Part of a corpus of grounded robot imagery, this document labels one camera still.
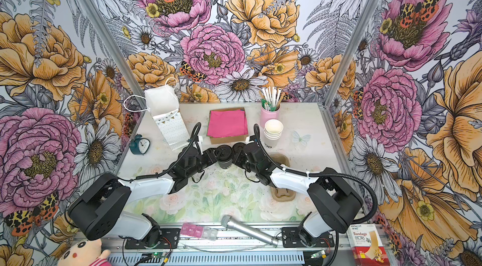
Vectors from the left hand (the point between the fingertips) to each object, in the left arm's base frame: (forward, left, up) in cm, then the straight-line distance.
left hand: (220, 158), depth 89 cm
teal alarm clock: (+8, +41, -1) cm, 42 cm away
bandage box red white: (-35, -55, -3) cm, 66 cm away
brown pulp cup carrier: (-15, -26, -5) cm, 31 cm away
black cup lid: (+9, -9, -4) cm, 13 cm away
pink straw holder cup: (+25, -23, +2) cm, 34 cm away
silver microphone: (-26, -5, -3) cm, 26 cm away
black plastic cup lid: (+1, -2, +4) cm, 5 cm away
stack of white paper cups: (+9, -24, +8) cm, 27 cm away
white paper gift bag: (+28, +31, +9) cm, 43 cm away
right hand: (-2, -5, +2) cm, 5 cm away
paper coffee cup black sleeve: (-2, -2, -2) cm, 4 cm away
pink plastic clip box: (-28, +7, -6) cm, 30 cm away
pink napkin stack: (+27, -1, -7) cm, 28 cm away
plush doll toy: (-35, +46, +1) cm, 58 cm away
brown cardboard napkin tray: (+15, -3, -7) cm, 17 cm away
